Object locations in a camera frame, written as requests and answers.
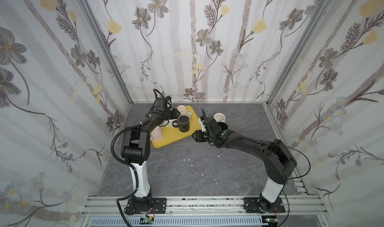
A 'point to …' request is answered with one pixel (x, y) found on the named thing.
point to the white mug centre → (173, 122)
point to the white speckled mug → (219, 117)
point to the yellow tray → (171, 134)
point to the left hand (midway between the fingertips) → (176, 108)
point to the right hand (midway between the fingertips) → (191, 131)
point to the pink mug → (157, 134)
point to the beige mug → (183, 110)
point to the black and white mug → (222, 124)
